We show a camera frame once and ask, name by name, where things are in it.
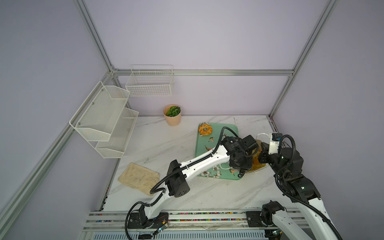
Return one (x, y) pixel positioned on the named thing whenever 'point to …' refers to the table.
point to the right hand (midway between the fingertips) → (262, 142)
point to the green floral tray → (209, 135)
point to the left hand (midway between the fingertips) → (246, 169)
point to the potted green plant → (172, 113)
